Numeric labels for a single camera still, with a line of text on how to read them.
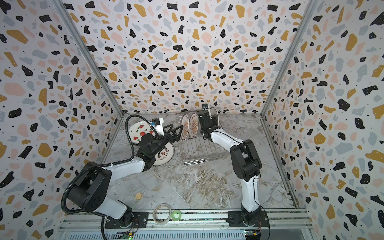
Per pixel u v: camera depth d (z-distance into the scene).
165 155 0.97
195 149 1.00
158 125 0.73
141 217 0.75
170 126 0.84
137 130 1.09
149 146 0.65
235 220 0.73
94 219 0.75
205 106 0.84
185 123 1.08
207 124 0.76
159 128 0.73
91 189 0.44
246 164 0.53
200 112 0.76
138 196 0.80
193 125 1.03
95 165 0.48
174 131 0.73
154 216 0.75
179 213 0.77
